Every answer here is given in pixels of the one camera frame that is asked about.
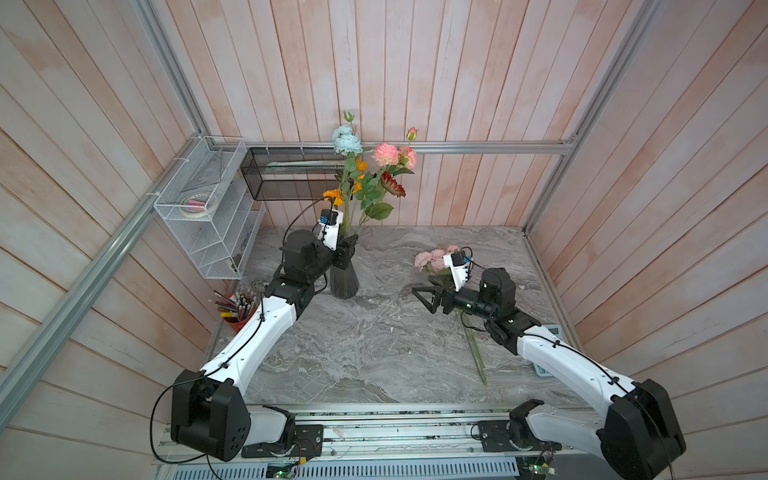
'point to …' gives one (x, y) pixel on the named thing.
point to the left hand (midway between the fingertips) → (351, 237)
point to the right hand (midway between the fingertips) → (421, 284)
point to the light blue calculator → (555, 329)
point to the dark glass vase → (344, 283)
